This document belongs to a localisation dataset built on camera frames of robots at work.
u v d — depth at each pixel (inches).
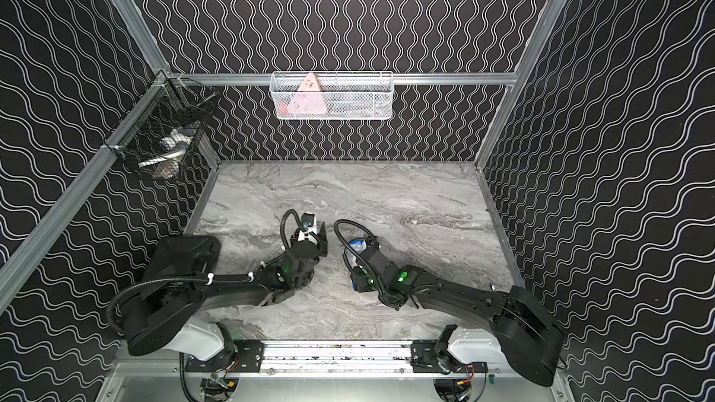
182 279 18.7
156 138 36.1
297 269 25.1
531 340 16.2
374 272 24.7
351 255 24.3
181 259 34.4
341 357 30.0
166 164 29.3
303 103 35.4
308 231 27.1
